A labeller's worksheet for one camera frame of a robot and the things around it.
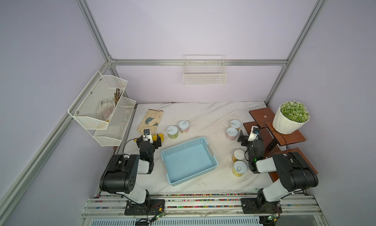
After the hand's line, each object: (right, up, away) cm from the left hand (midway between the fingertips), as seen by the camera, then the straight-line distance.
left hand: (149, 136), depth 93 cm
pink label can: (+22, +6, +7) cm, 24 cm away
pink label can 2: (+54, +2, +3) cm, 54 cm away
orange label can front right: (+56, -10, -7) cm, 57 cm away
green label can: (+14, +3, +5) cm, 15 cm away
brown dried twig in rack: (-15, +25, -13) cm, 31 cm away
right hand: (+64, +2, -1) cm, 64 cm away
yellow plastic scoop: (+6, +1, -11) cm, 13 cm away
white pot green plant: (+74, +12, -26) cm, 79 cm away
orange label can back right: (+58, +8, +8) cm, 59 cm away
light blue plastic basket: (+23, -16, -1) cm, 28 cm away
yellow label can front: (+54, -17, -12) cm, 58 cm away
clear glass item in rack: (-19, +17, -16) cm, 31 cm away
